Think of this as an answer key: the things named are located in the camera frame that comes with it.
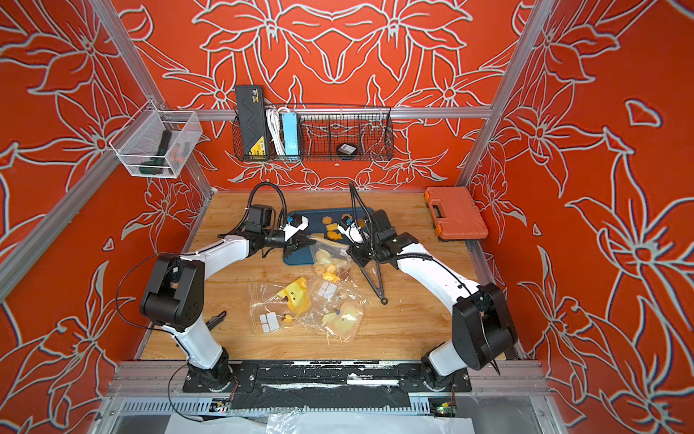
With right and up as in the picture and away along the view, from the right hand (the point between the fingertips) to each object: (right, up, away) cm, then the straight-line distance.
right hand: (346, 248), depth 83 cm
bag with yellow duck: (-23, -20, +2) cm, 30 cm away
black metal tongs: (+11, -15, +4) cm, 19 cm away
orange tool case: (+45, +11, +23) cm, 52 cm away
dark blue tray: (-9, +7, +24) cm, 26 cm away
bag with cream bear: (-6, -3, +7) cm, 10 cm away
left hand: (-11, +3, +4) cm, 12 cm away
